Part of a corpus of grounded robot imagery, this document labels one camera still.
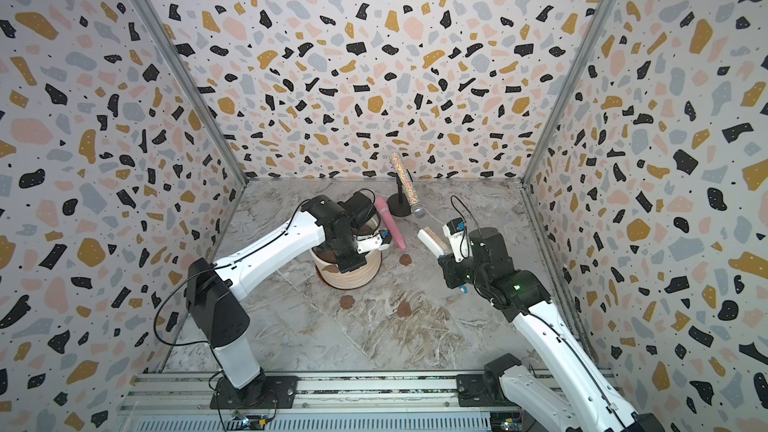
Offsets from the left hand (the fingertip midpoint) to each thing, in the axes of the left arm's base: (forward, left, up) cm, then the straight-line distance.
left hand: (361, 262), depth 80 cm
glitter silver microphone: (+20, -16, -2) cm, 26 cm away
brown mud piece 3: (-4, +6, -16) cm, 18 cm away
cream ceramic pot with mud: (-1, +9, +1) cm, 9 cm away
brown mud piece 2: (-7, -12, -16) cm, 21 cm away
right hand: (-3, -21, +6) cm, 22 cm away
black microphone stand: (+33, -10, -14) cm, 37 cm away
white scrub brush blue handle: (0, -20, +7) cm, 21 cm away
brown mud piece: (+11, -12, -17) cm, 24 cm away
